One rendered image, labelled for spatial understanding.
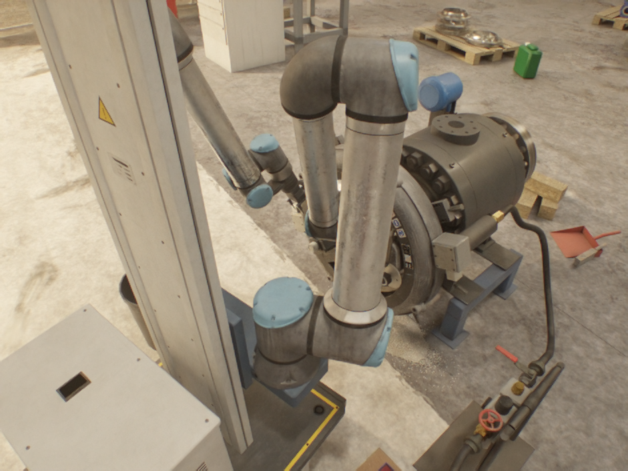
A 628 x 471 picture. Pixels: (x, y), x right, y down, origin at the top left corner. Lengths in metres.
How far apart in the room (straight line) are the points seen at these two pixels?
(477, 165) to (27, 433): 1.77
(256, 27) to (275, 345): 4.62
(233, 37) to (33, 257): 3.28
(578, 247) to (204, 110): 2.51
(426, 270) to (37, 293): 2.12
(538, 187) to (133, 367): 2.77
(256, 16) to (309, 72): 4.61
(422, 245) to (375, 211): 0.72
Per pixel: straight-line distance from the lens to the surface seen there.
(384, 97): 0.78
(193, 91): 1.20
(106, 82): 0.81
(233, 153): 1.30
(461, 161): 1.93
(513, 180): 2.18
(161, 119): 0.72
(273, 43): 5.57
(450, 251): 1.52
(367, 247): 0.89
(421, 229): 1.55
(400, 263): 1.68
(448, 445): 2.01
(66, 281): 2.84
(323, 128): 0.91
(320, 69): 0.79
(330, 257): 1.96
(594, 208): 3.58
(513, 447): 2.09
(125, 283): 2.17
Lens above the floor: 1.78
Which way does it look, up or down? 40 degrees down
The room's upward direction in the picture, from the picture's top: straight up
